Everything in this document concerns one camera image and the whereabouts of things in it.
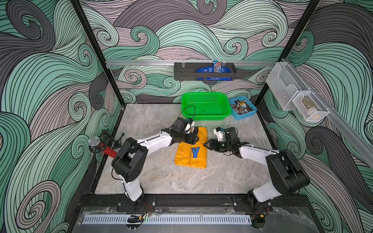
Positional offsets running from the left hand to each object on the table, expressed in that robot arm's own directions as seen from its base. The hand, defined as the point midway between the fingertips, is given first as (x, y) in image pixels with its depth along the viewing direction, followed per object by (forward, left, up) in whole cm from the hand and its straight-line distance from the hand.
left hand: (194, 136), depth 89 cm
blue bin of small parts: (+34, -42, -9) cm, 54 cm away
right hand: (-4, -9, -5) cm, 11 cm away
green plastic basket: (+36, -11, -10) cm, 39 cm away
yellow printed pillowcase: (-10, +1, -7) cm, 12 cm away
